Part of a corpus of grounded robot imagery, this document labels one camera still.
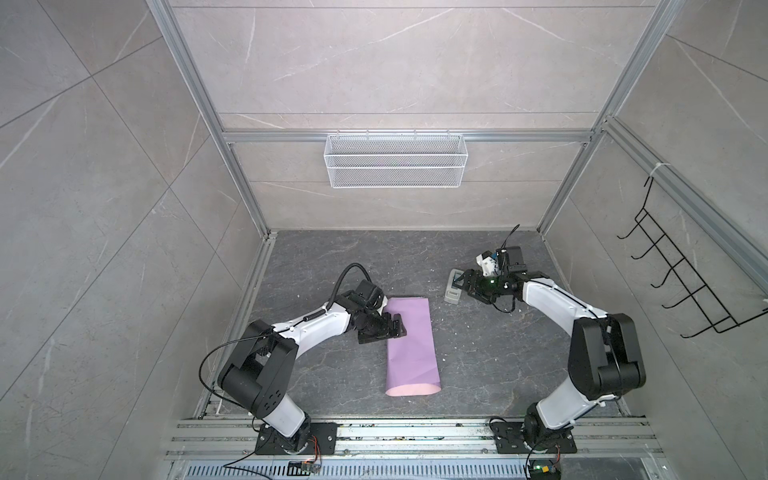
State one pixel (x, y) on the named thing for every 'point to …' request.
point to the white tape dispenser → (454, 288)
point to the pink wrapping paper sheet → (411, 360)
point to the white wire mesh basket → (395, 161)
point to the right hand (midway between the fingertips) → (460, 284)
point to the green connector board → (544, 469)
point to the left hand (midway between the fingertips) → (394, 329)
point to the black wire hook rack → (696, 287)
